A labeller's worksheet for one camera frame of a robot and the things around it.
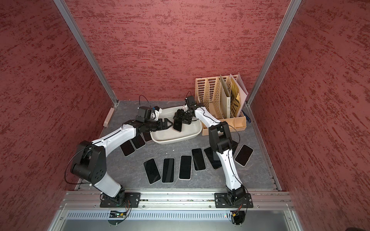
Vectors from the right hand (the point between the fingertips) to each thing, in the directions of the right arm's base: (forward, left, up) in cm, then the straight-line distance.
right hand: (178, 120), depth 100 cm
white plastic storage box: (-8, +7, -6) cm, 12 cm away
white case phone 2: (-31, -5, -7) cm, 32 cm away
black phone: (-33, +15, -6) cm, 37 cm away
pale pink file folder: (+6, -41, +21) cm, 47 cm away
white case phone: (-12, +20, -1) cm, 24 cm away
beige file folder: (0, -31, +19) cm, 36 cm away
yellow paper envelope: (+8, -40, +10) cm, 42 cm away
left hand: (-11, +6, +7) cm, 14 cm away
